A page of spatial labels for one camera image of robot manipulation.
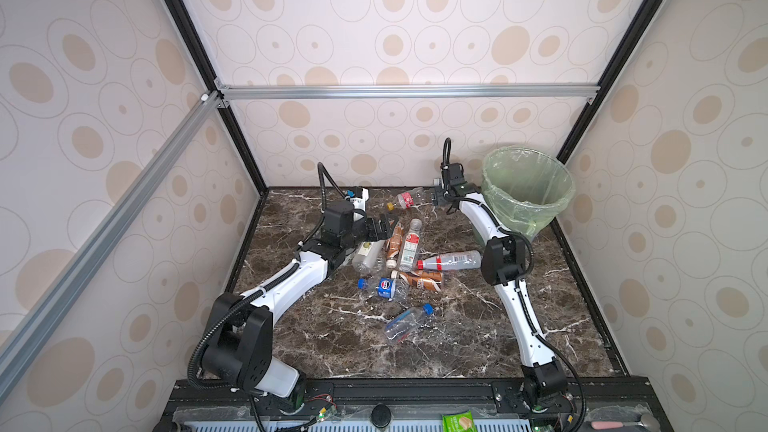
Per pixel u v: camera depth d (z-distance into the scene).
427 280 0.89
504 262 0.70
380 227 0.74
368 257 0.93
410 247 0.97
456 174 0.91
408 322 0.86
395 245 0.97
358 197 0.75
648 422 0.71
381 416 0.62
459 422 0.69
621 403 0.73
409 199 1.09
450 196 0.86
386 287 0.87
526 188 1.00
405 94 0.90
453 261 0.94
